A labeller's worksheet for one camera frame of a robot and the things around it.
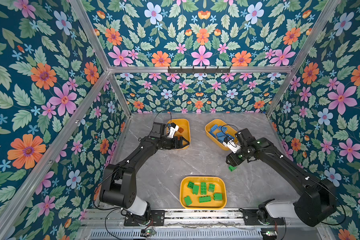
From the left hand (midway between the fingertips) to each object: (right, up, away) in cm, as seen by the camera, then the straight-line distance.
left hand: (186, 140), depth 82 cm
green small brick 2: (+1, -33, -2) cm, 33 cm away
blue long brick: (+20, +7, +26) cm, 33 cm away
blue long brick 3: (+24, +2, +23) cm, 33 cm away
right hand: (+25, -9, 0) cm, 27 cm away
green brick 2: (+14, -26, -2) cm, 29 cm away
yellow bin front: (+19, -27, 0) cm, 33 cm away
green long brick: (+10, -27, 0) cm, 29 cm away
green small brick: (+3, -26, +1) cm, 26 cm away
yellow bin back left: (-2, +10, +28) cm, 30 cm away
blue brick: (+18, +3, +22) cm, 29 cm away
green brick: (+5, -28, +2) cm, 29 cm away
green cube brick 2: (+27, -18, +6) cm, 33 cm away
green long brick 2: (+10, -31, -4) cm, 33 cm away
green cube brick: (+17, -30, -3) cm, 35 cm away
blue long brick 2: (+26, +6, +24) cm, 36 cm away
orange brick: (-5, +5, +26) cm, 27 cm away
